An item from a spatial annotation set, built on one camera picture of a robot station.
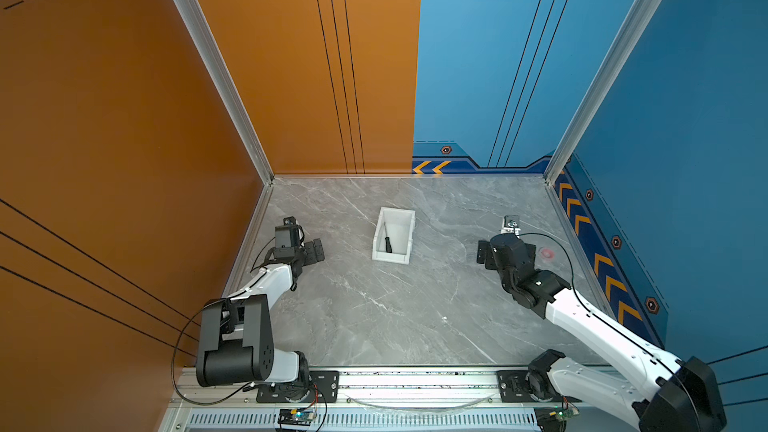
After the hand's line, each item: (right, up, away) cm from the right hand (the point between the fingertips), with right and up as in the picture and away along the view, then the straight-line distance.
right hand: (496, 243), depth 82 cm
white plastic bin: (-27, +3, +20) cm, 34 cm away
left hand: (-57, -2, +12) cm, 58 cm away
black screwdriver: (-31, -2, +17) cm, 35 cm away
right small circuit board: (+12, -39, -12) cm, 42 cm away
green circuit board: (-52, -40, -11) cm, 66 cm away
